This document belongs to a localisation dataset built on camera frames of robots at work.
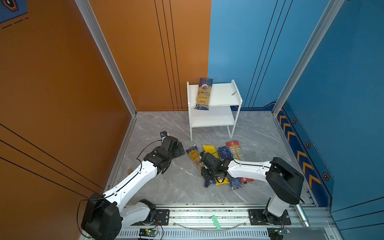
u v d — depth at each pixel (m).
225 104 0.79
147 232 0.71
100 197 0.41
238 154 0.93
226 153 0.94
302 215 0.72
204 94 0.79
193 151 0.94
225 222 0.73
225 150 0.94
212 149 0.96
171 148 0.63
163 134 0.74
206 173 0.78
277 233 0.71
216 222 0.71
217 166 0.67
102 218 0.39
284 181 0.46
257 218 0.72
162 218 0.74
